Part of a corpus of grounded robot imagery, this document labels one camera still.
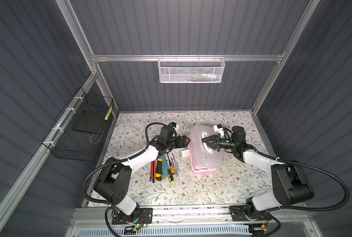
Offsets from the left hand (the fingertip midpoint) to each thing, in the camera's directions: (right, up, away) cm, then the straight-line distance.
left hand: (185, 140), depth 87 cm
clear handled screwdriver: (-5, -17, +3) cm, 18 cm away
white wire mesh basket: (+7, +56, +36) cm, 67 cm away
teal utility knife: (-13, -18, +2) cm, 22 cm away
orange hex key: (-18, -17, +2) cm, 25 cm away
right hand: (+10, -1, -7) cm, 12 cm away
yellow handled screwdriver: (-9, -20, -2) cm, 23 cm away
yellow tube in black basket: (-43, +16, -5) cm, 47 cm away
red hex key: (-21, -18, +2) cm, 27 cm away
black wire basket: (-55, +5, -15) cm, 57 cm away
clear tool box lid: (+7, +5, -3) cm, 9 cm away
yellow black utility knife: (-16, -20, -1) cm, 26 cm away
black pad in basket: (-51, +11, -11) cm, 53 cm away
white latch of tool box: (0, -9, +6) cm, 10 cm away
